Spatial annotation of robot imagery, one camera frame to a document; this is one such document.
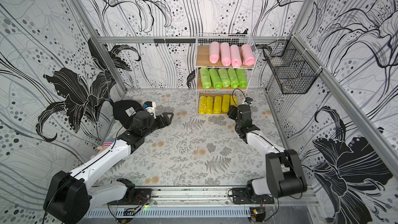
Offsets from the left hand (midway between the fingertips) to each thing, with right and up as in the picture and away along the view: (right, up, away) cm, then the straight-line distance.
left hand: (170, 118), depth 83 cm
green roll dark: (+25, +22, +3) cm, 33 cm away
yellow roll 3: (+38, +9, +24) cm, 46 cm away
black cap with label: (-34, +3, +16) cm, 38 cm away
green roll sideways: (+40, +23, +3) cm, 46 cm away
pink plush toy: (-36, -14, +1) cm, 38 cm away
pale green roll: (+30, +23, +4) cm, 38 cm away
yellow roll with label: (+17, +7, +19) cm, 27 cm away
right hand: (+37, +6, +7) cm, 39 cm away
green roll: (+19, +22, +5) cm, 30 cm away
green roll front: (+35, +20, +1) cm, 41 cm away
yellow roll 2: (+33, +8, +23) cm, 41 cm away
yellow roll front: (+27, +6, +21) cm, 35 cm away
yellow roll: (+22, +7, +21) cm, 31 cm away
